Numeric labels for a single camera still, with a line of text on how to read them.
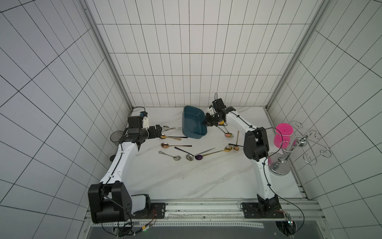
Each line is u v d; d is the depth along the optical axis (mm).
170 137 1012
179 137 1004
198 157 912
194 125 1091
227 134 1025
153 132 741
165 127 1061
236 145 929
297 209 671
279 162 856
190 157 908
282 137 713
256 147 604
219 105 832
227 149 934
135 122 630
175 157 903
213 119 894
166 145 969
